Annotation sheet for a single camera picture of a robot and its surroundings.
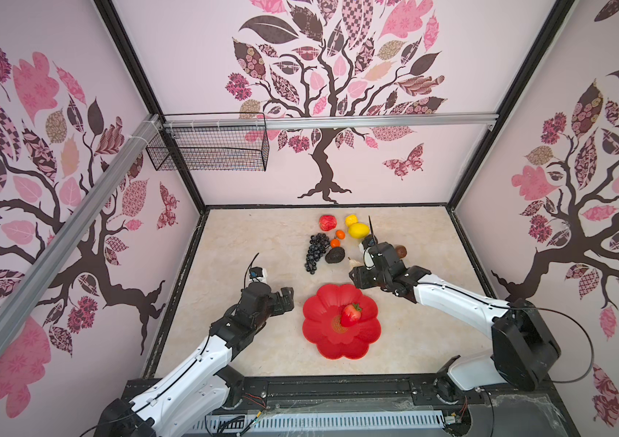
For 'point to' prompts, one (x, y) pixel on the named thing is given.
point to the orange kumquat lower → (335, 243)
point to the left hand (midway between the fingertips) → (281, 298)
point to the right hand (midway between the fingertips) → (356, 270)
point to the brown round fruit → (400, 250)
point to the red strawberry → (350, 314)
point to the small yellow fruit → (350, 219)
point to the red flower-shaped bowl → (322, 322)
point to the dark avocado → (335, 255)
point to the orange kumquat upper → (340, 234)
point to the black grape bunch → (319, 245)
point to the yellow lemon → (359, 230)
